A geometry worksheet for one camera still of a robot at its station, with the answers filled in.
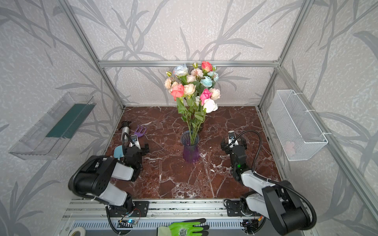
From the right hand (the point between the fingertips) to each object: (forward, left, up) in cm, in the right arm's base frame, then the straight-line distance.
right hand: (233, 135), depth 86 cm
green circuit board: (-41, +58, -15) cm, 72 cm away
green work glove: (-43, +27, -11) cm, 52 cm away
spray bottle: (+14, +73, -11) cm, 75 cm away
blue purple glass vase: (-9, +25, -2) cm, 27 cm away
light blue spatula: (-3, +74, -13) cm, 75 cm away
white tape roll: (-43, +79, -13) cm, 91 cm away
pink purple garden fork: (+12, +64, -14) cm, 66 cm away
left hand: (+1, +60, -6) cm, 60 cm away
